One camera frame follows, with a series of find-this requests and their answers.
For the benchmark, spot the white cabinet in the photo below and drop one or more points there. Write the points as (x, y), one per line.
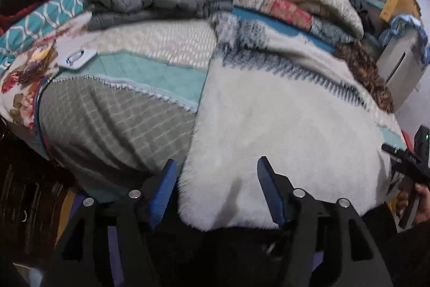
(400, 66)

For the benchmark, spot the beige teal patterned bedsheet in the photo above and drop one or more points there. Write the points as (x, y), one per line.
(119, 118)

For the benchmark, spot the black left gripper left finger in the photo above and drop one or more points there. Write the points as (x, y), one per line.
(82, 255)

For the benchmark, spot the teal white patterned pillow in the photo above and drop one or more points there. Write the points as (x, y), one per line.
(40, 22)

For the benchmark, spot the white floral bedsheet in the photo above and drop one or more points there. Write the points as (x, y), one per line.
(21, 81)

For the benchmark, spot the dark floral garment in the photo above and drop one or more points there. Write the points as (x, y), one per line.
(365, 71)

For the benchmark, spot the yellow cardboard box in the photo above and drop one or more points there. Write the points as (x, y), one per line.
(393, 8)

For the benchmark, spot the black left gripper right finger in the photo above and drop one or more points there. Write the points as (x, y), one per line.
(321, 243)

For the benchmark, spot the white fleece jacket navy pattern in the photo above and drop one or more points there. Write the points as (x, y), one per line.
(277, 96)

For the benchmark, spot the light blue cloth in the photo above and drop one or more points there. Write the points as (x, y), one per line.
(397, 28)

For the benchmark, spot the grey puffer jacket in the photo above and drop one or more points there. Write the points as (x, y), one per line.
(110, 13)

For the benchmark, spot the blue mat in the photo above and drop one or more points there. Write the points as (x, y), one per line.
(281, 27)

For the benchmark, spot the person's right hand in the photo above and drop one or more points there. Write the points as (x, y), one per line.
(423, 211)

